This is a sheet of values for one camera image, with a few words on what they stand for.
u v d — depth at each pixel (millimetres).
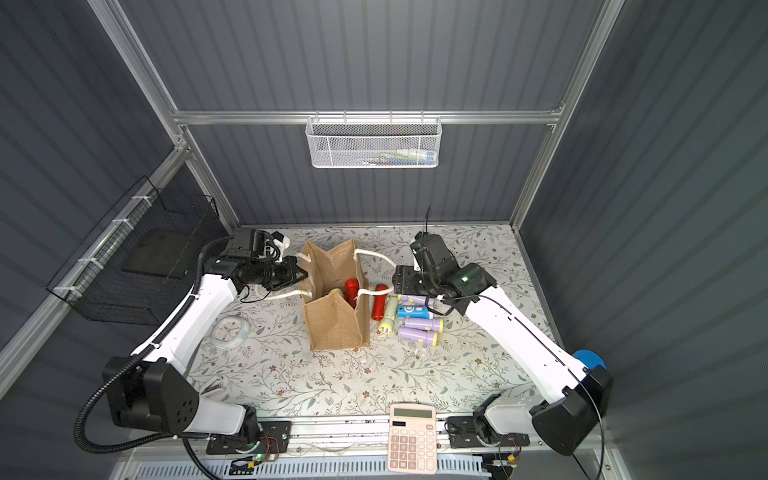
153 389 413
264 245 682
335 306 776
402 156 917
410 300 963
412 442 721
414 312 931
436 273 537
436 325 889
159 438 458
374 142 1238
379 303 958
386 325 893
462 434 733
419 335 883
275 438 722
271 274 688
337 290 937
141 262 723
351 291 953
